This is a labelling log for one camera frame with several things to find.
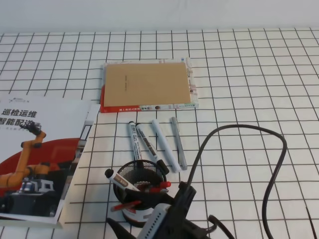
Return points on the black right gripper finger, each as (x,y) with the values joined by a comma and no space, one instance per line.
(120,231)
(149,200)

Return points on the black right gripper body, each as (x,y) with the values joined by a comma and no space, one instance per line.
(176,226)

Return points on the dark red pencil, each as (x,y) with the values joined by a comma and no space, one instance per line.
(129,205)

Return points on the black mesh pen holder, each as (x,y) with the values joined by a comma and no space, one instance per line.
(141,176)

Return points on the red capped marker in holder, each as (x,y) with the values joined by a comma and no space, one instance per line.
(157,188)

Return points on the white marker in holder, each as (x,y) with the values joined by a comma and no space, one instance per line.
(118,180)

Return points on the white pen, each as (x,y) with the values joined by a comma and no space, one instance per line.
(164,143)

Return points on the grey pen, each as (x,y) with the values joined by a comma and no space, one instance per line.
(182,159)

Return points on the white marker black cap right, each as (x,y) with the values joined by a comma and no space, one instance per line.
(152,149)

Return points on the white marker black cap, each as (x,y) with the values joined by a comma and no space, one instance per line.
(152,149)
(134,140)

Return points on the white marker black cap left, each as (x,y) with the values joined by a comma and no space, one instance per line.
(134,140)

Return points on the white and red book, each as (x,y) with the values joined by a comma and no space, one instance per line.
(192,86)

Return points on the brown paper notebook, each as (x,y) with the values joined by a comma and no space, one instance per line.
(136,84)

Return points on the robot brochure book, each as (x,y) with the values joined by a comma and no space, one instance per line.
(41,142)

